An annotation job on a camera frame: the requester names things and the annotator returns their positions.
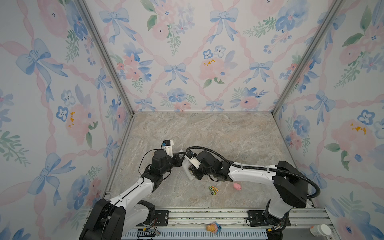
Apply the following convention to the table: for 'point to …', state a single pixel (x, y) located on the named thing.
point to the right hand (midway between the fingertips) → (189, 166)
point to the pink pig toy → (237, 186)
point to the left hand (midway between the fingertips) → (185, 152)
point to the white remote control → (187, 174)
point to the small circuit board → (145, 232)
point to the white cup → (321, 230)
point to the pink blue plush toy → (214, 227)
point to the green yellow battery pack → (213, 190)
